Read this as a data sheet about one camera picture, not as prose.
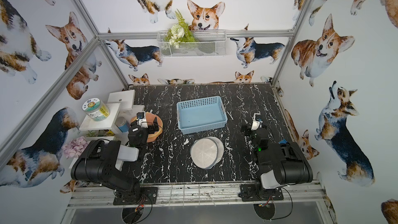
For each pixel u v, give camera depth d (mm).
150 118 952
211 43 924
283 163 456
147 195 737
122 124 899
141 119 786
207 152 811
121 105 838
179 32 774
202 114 1031
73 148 627
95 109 699
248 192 737
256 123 786
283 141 926
